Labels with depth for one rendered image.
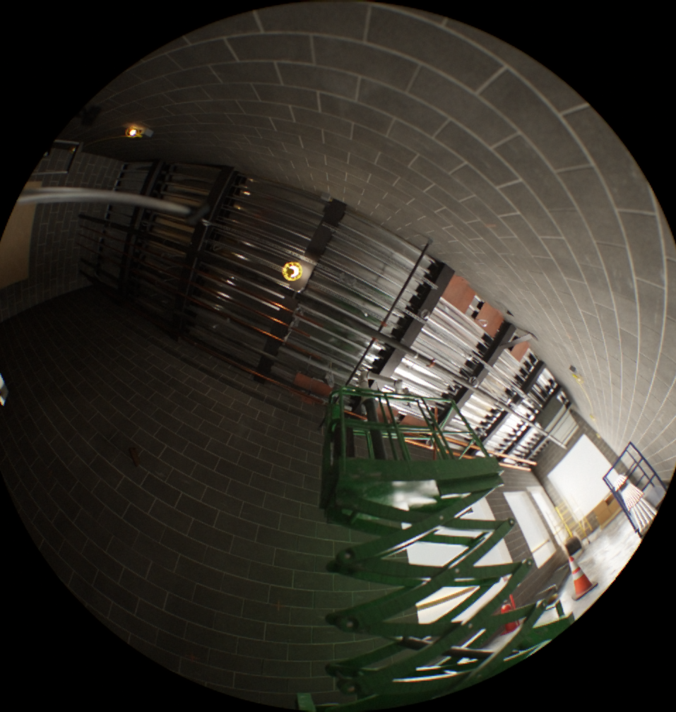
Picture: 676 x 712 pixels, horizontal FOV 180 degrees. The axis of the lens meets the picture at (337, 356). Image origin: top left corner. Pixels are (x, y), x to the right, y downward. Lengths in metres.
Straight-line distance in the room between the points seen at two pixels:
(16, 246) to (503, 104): 6.16
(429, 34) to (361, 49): 0.27
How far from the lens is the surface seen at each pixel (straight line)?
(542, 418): 6.52
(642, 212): 1.11
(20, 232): 5.82
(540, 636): 2.57
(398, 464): 1.66
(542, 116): 0.95
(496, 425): 6.09
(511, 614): 1.98
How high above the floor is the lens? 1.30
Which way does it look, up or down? 66 degrees up
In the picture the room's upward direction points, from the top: 1 degrees counter-clockwise
